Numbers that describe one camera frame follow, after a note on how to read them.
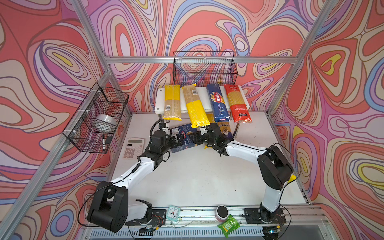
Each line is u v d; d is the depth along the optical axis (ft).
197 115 2.26
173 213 2.40
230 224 2.31
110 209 1.33
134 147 3.17
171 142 2.46
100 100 2.69
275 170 1.59
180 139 2.49
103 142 2.36
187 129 2.99
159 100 2.63
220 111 2.24
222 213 2.32
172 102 2.45
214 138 2.31
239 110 2.31
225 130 3.20
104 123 2.29
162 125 2.41
